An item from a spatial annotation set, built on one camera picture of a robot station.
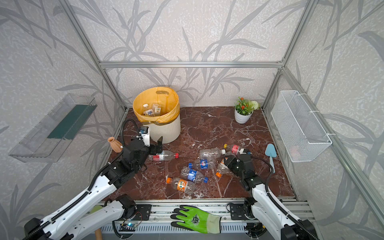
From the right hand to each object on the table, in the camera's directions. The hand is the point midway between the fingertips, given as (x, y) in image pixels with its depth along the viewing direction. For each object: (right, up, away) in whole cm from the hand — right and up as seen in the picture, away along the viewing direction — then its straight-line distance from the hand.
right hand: (225, 153), depth 86 cm
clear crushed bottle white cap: (-8, -1, +6) cm, 10 cm away
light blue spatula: (+31, -1, +10) cm, 33 cm away
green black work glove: (-16, -28, -16) cm, 36 cm away
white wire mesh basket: (+29, +13, -25) cm, 40 cm away
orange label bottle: (-2, -8, -4) cm, 9 cm away
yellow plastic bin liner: (-37, +34, +12) cm, 51 cm away
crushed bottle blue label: (-19, -11, -4) cm, 22 cm away
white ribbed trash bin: (-33, +13, +4) cm, 36 cm away
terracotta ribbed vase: (-66, +5, +3) cm, 66 cm away
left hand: (-37, +14, -12) cm, 41 cm away
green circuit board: (-50, -32, -15) cm, 61 cm away
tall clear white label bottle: (-47, +25, +5) cm, 54 cm away
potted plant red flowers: (+15, +27, +13) cm, 34 cm away
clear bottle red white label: (-36, -2, +1) cm, 36 cm away
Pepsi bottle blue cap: (-12, -5, -2) cm, 13 cm away
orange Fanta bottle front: (-24, -14, -9) cm, 30 cm away
